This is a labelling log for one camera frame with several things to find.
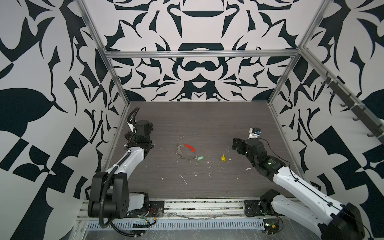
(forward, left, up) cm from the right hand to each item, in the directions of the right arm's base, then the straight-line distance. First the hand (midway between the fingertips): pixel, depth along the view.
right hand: (241, 140), depth 81 cm
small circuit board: (-37, -10, -17) cm, 42 cm away
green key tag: (-3, +22, -15) cm, 27 cm away
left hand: (+9, +57, +3) cm, 58 cm away
